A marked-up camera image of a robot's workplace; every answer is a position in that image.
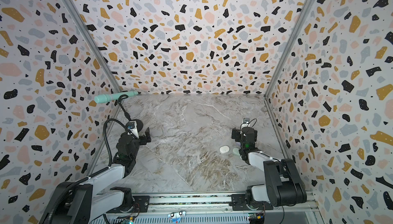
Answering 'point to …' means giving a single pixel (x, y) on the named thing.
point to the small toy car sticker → (176, 216)
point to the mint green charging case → (236, 151)
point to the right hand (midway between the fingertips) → (244, 125)
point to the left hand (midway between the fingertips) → (141, 126)
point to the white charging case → (224, 149)
